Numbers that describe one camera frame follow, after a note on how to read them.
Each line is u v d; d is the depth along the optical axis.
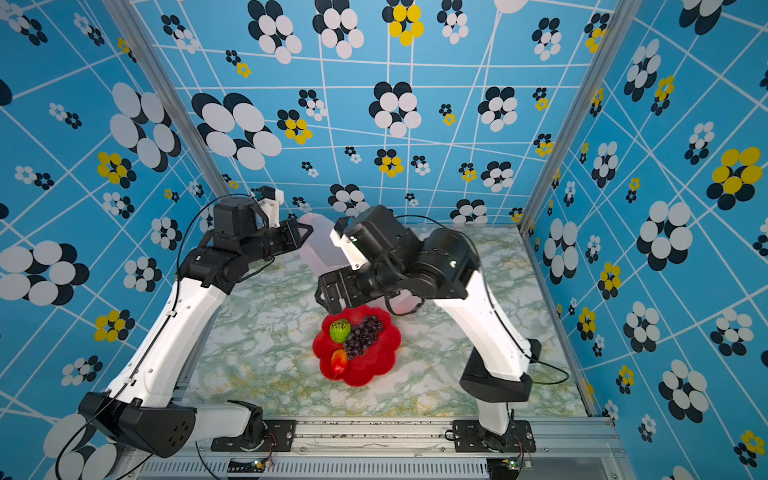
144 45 0.74
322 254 0.72
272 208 0.62
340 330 0.85
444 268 0.33
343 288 0.45
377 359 0.86
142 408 0.38
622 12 0.68
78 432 0.35
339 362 0.80
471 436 0.74
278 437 0.73
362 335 0.87
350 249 0.48
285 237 0.61
